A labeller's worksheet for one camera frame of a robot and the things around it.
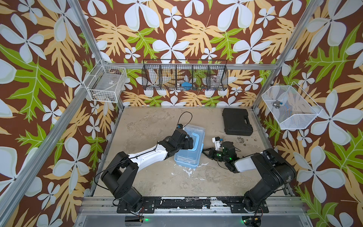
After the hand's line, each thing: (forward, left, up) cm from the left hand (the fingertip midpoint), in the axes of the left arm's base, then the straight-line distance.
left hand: (189, 140), depth 88 cm
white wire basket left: (+26, +53, +24) cm, 63 cm away
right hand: (-5, -7, -6) cm, 10 cm away
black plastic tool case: (+19, -37, -6) cm, 42 cm away
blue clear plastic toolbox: (-12, 0, +1) cm, 12 cm away
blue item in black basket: (+32, +1, +18) cm, 37 cm away
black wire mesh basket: (+40, +4, +22) cm, 45 cm away
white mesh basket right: (+13, -60, +18) cm, 64 cm away
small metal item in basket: (+17, -55, +16) cm, 59 cm away
